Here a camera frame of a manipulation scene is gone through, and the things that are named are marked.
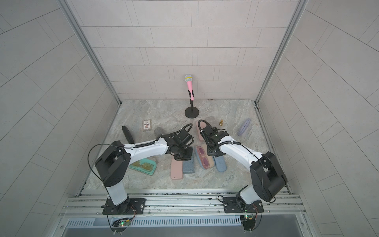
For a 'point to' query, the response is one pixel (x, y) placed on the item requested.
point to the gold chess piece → (221, 123)
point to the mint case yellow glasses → (146, 166)
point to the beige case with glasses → (158, 131)
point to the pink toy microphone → (188, 78)
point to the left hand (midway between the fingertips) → (195, 158)
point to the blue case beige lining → (220, 163)
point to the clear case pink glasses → (205, 160)
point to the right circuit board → (248, 221)
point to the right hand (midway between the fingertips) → (214, 152)
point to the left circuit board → (121, 222)
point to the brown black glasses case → (128, 135)
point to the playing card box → (146, 125)
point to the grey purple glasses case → (244, 128)
